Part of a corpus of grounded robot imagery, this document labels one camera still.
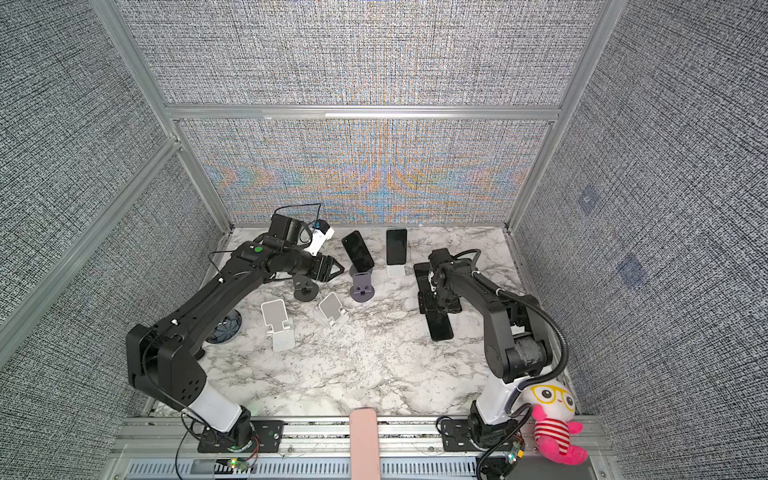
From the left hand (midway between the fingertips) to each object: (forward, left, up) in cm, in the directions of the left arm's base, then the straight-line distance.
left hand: (335, 266), depth 82 cm
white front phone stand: (-4, +3, -16) cm, 17 cm away
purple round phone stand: (+3, -7, -16) cm, 18 cm away
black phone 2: (-9, -31, -21) cm, 38 cm away
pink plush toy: (-34, -52, -13) cm, 64 cm away
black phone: (+9, -28, -20) cm, 35 cm away
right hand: (-4, -30, -18) cm, 35 cm away
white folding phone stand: (-10, +16, -15) cm, 24 cm away
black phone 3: (-10, -29, -5) cm, 31 cm away
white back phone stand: (+12, -18, -19) cm, 29 cm away
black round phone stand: (+5, +12, -18) cm, 22 cm away
